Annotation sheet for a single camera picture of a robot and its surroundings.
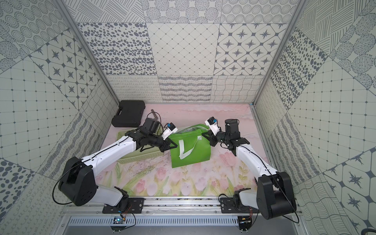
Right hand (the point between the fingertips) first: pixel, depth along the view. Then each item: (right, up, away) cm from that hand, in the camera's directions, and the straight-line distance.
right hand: (204, 134), depth 83 cm
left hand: (-16, -4, -3) cm, 17 cm away
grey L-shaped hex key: (-38, +12, +31) cm, 50 cm away
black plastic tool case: (-56, +12, +27) cm, 64 cm away
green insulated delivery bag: (-7, -7, -1) cm, 10 cm away
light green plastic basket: (-39, -12, +1) cm, 41 cm away
